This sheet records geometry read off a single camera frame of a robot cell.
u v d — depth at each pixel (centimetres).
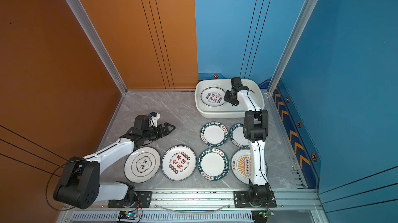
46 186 44
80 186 42
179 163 85
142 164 84
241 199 72
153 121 73
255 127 63
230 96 93
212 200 74
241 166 83
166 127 79
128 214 71
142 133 69
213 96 112
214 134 95
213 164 83
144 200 74
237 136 97
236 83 87
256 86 112
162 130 78
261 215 70
